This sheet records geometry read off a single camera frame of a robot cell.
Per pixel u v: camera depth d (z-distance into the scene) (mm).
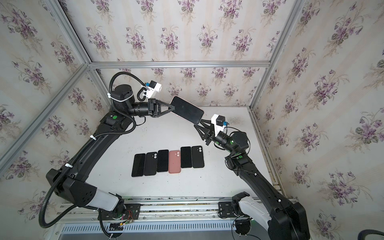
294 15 734
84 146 440
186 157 946
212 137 589
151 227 765
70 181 390
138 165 886
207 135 586
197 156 935
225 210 732
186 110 602
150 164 885
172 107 593
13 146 538
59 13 717
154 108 551
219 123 547
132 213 719
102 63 1003
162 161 905
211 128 557
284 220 379
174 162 913
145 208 751
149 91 592
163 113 578
